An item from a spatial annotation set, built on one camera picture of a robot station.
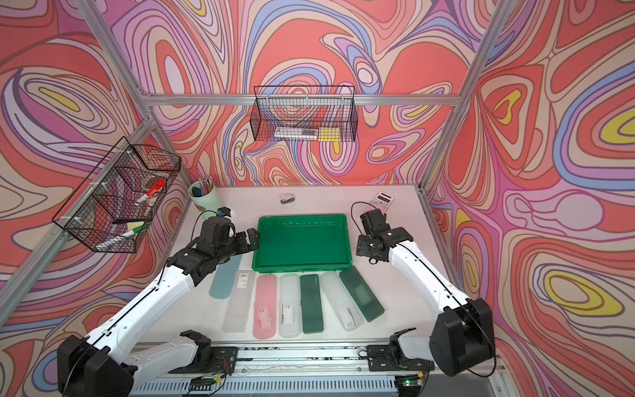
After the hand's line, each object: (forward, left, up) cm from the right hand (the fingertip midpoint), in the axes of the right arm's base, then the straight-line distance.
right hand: (372, 255), depth 83 cm
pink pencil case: (-13, +37, -10) cm, 41 cm away
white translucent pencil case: (-13, +29, -10) cm, 33 cm away
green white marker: (-1, +73, +18) cm, 75 cm away
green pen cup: (+28, +64, +4) cm, 70 cm away
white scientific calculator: (+33, -11, -10) cm, 37 cm away
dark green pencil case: (-12, +22, -10) cm, 27 cm away
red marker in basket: (+14, +70, +21) cm, 74 cm away
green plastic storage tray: (+14, +30, -12) cm, 35 cm away
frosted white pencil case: (-13, +11, -12) cm, 21 cm away
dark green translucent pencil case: (-11, +3, -12) cm, 16 cm away
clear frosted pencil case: (-11, +47, -12) cm, 50 cm away
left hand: (+5, +40, +7) cm, 41 cm away
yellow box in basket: (+39, +12, +23) cm, 46 cm away
